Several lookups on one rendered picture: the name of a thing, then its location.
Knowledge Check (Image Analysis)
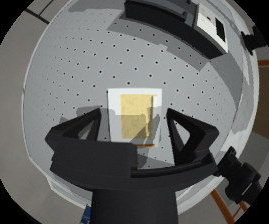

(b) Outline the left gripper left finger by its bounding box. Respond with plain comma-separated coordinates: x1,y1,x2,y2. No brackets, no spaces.
48,108,102,141

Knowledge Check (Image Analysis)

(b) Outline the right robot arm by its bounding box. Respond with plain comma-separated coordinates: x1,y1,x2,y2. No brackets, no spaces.
241,25,267,56

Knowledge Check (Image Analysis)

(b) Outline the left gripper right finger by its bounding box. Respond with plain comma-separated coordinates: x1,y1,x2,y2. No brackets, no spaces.
166,108,219,166

